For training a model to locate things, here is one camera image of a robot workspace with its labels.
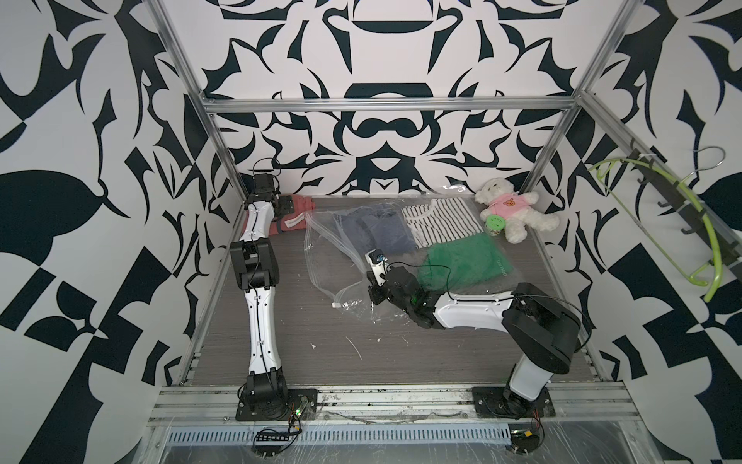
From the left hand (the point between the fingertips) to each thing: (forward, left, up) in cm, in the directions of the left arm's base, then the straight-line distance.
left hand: (274, 201), depth 113 cm
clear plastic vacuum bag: (-28, -25, -4) cm, 38 cm away
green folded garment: (-28, -72, -2) cm, 77 cm away
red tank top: (-9, -8, -2) cm, 12 cm away
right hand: (-35, -34, +7) cm, 50 cm away
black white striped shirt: (-10, -63, -4) cm, 64 cm away
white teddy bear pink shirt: (-5, -86, +3) cm, 86 cm away
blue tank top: (-14, -39, 0) cm, 41 cm away
